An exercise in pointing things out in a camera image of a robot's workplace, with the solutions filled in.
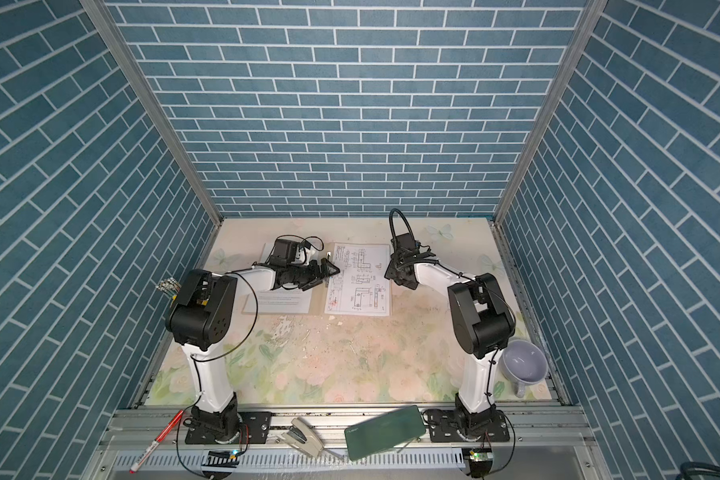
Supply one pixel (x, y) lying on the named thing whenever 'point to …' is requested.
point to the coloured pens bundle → (170, 286)
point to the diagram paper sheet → (360, 286)
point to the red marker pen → (135, 465)
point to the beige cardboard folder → (319, 292)
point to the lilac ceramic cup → (523, 362)
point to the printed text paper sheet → (279, 300)
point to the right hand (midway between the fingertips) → (394, 271)
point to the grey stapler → (303, 436)
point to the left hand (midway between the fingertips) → (332, 274)
